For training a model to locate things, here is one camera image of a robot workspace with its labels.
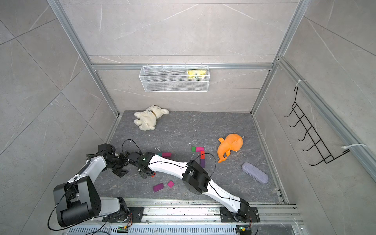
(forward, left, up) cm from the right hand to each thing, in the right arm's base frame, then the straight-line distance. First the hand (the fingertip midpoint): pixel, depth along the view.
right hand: (148, 171), depth 87 cm
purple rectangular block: (-9, -7, 0) cm, 12 cm away
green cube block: (+16, -28, -1) cm, 32 cm away
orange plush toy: (+16, -53, +6) cm, 56 cm away
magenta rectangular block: (+16, -32, -1) cm, 36 cm away
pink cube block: (-7, -14, -1) cm, 16 cm away
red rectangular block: (-3, -3, 0) cm, 4 cm away
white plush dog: (+36, +5, +9) cm, 37 cm away
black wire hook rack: (-7, -82, +31) cm, 88 cm away
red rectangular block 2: (+11, -34, -2) cm, 36 cm away
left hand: (+6, +10, +4) cm, 12 cm away
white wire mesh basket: (+55, -16, +29) cm, 64 cm away
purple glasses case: (-2, -64, +1) cm, 64 cm away
